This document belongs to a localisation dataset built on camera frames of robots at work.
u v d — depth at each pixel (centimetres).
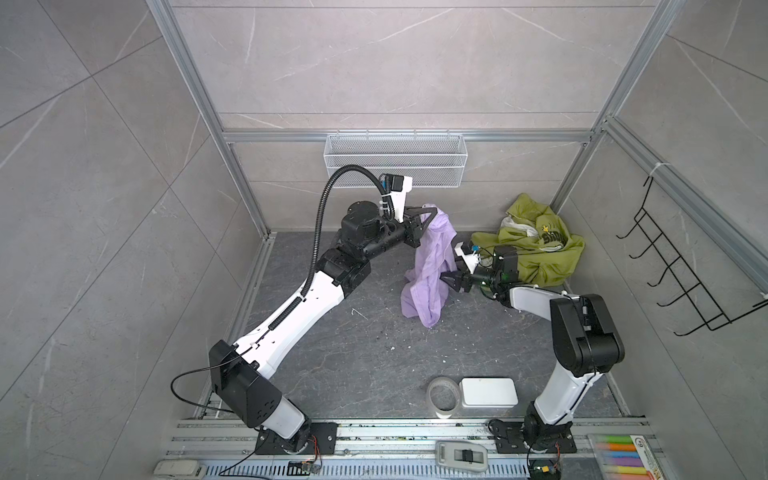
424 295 80
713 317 58
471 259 81
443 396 80
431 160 100
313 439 73
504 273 76
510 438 73
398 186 55
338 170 46
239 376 39
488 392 80
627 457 70
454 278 83
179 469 67
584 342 50
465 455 68
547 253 101
